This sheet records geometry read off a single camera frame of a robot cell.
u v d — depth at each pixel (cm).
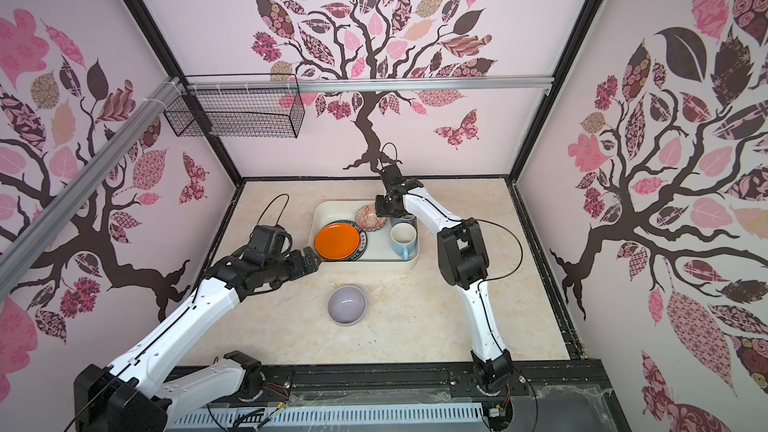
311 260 72
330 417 70
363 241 99
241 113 122
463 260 59
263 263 59
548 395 73
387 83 94
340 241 98
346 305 85
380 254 98
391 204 76
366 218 104
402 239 95
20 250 50
